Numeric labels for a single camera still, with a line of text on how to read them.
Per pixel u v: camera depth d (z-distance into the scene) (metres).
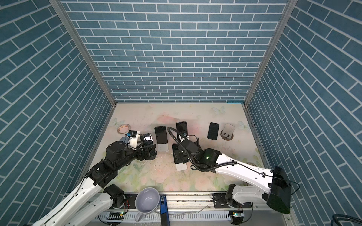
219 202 0.74
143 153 0.65
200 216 0.74
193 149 0.55
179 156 0.66
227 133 0.96
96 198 0.60
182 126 0.91
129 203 0.73
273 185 0.40
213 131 1.05
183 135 0.64
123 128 1.05
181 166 0.86
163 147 0.92
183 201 0.75
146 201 0.74
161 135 0.89
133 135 0.63
